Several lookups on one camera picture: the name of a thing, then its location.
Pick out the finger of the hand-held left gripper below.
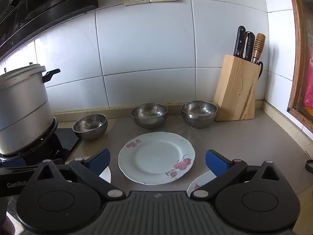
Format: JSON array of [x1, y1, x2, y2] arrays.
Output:
[[0, 158, 26, 168]]

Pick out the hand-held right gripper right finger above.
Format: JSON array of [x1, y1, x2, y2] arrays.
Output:
[[190, 149, 290, 199]]

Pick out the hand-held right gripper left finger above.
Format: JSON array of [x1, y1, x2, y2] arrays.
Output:
[[31, 149, 126, 200]]

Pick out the white floral plate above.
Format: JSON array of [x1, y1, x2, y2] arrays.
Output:
[[65, 156, 112, 184], [186, 170, 217, 194], [118, 131, 196, 185]]

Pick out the steel bowl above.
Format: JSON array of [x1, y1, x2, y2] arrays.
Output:
[[181, 100, 218, 129], [131, 103, 169, 130], [73, 114, 108, 142]]

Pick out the black glass gas stove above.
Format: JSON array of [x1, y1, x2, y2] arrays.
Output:
[[0, 116, 80, 167]]

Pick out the aluminium pressure cooker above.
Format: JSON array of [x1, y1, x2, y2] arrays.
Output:
[[0, 63, 61, 157]]

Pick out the wooden knife block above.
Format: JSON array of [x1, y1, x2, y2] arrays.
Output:
[[213, 54, 261, 122]]

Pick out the pink plastic bag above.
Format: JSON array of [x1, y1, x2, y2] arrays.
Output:
[[303, 58, 313, 108]]

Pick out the black range hood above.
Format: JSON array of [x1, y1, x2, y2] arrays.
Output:
[[0, 0, 99, 62]]

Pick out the black handled scissors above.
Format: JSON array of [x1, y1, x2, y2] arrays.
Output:
[[257, 61, 265, 81]]

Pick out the black handled knife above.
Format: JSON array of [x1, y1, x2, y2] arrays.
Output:
[[242, 31, 256, 62], [233, 26, 246, 58]]

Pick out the wooden handled knife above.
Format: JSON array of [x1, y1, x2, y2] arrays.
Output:
[[252, 33, 266, 65]]

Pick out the wooden window frame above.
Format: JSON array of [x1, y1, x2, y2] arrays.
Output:
[[286, 0, 313, 133]]

